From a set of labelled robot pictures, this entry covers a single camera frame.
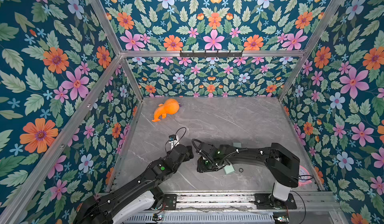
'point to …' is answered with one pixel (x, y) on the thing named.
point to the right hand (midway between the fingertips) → (200, 166)
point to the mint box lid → (229, 169)
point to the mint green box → (237, 144)
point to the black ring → (242, 169)
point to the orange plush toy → (171, 106)
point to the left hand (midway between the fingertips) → (189, 149)
